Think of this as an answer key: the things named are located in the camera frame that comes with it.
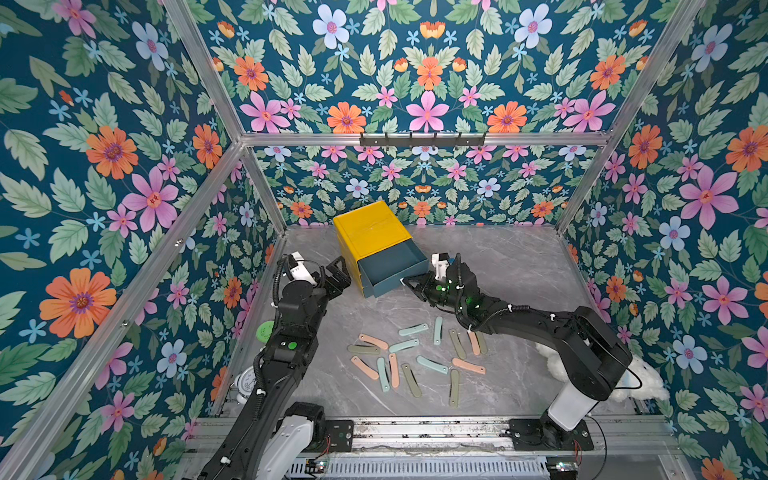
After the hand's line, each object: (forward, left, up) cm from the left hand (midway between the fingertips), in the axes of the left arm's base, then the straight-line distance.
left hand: (336, 263), depth 74 cm
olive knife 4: (-12, -40, -28) cm, 50 cm away
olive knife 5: (-25, -29, -29) cm, 48 cm away
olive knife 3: (-13, -32, -28) cm, 45 cm away
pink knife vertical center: (-18, -13, -28) cm, 36 cm away
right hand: (+2, -18, -9) cm, 21 cm away
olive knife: (-11, -4, -29) cm, 31 cm away
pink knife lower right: (-19, -34, -28) cm, 48 cm away
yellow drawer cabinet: (+18, -7, -7) cm, 20 cm away
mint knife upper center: (-7, -18, -27) cm, 33 cm away
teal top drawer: (+5, -11, -12) cm, 17 cm away
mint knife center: (-12, -16, -28) cm, 34 cm away
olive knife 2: (-24, -18, -28) cm, 41 cm away
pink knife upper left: (-10, -8, -27) cm, 30 cm away
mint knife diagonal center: (-18, -24, -28) cm, 41 cm away
